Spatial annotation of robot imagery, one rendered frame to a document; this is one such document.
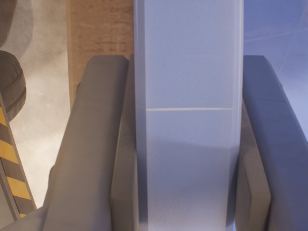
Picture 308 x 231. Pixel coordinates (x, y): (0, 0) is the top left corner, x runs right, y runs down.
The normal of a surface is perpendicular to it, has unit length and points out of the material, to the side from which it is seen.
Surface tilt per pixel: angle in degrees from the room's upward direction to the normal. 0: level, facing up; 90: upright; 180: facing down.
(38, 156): 0
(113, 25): 0
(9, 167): 90
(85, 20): 0
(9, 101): 68
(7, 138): 90
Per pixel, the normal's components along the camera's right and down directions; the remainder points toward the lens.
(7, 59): -0.10, -0.92
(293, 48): -0.01, 0.39
